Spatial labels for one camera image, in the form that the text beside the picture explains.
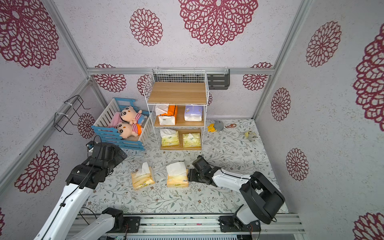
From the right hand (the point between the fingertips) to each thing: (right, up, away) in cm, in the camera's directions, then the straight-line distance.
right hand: (194, 177), depth 89 cm
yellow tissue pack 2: (-10, +2, -4) cm, 11 cm away
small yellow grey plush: (+41, +24, +17) cm, 50 cm away
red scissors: (+30, +32, +28) cm, 52 cm away
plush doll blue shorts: (-45, +39, +12) cm, 61 cm away
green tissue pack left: (-16, +24, +11) cm, 31 cm away
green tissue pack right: (-2, +22, +11) cm, 24 cm away
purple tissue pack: (-1, +37, -8) cm, 38 cm away
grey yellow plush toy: (+18, +32, +22) cm, 43 cm away
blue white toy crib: (-59, +32, +9) cm, 68 cm away
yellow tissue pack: (-29, +1, -6) cm, 30 cm away
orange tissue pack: (-14, +34, -10) cm, 38 cm away
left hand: (-39, +15, -16) cm, 44 cm away
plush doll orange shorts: (-44, +28, +7) cm, 52 cm away
